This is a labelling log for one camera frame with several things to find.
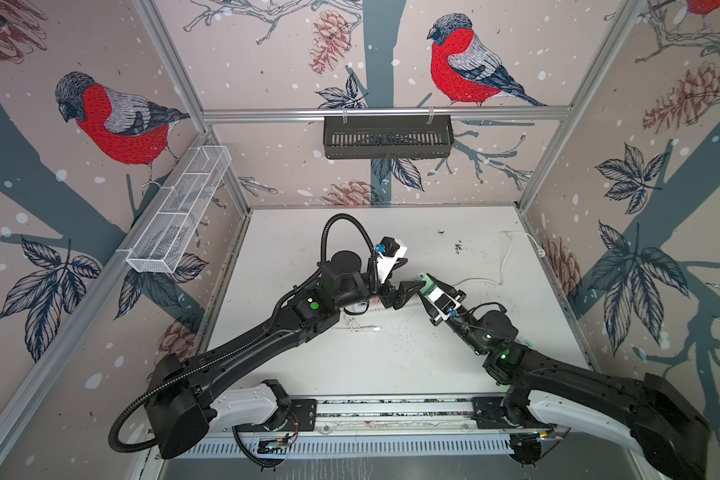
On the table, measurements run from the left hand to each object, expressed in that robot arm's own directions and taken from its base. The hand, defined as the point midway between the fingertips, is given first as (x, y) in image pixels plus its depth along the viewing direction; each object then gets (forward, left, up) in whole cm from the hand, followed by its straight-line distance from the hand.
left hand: (415, 273), depth 64 cm
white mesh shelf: (+9, +61, -2) cm, 62 cm away
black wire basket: (+61, +16, -4) cm, 64 cm away
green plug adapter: (+1, -4, -7) cm, 8 cm away
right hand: (+2, -3, -8) cm, 9 cm away
